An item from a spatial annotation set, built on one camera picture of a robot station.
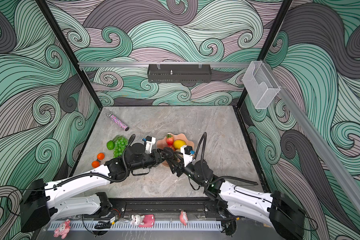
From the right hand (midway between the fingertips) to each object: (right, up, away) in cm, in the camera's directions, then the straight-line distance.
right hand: (171, 157), depth 72 cm
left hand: (0, +1, -1) cm, 1 cm away
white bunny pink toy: (-12, -29, -3) cm, 32 cm away
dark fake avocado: (-1, +2, -1) cm, 3 cm away
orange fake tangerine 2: (-46, -8, +16) cm, 49 cm away
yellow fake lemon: (+4, +3, +20) cm, 21 cm away
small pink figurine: (+6, -27, -5) cm, 28 cm away
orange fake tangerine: (-44, -4, +19) cm, 48 cm away
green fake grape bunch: (-33, +3, +21) cm, 39 cm away
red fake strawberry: (-2, +5, +20) cm, 21 cm away
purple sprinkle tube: (-38, +15, +34) cm, 54 cm away
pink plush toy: (-48, -31, -6) cm, 57 cm away
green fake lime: (-40, +2, +23) cm, 46 cm away
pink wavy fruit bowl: (-6, +3, +22) cm, 23 cm away
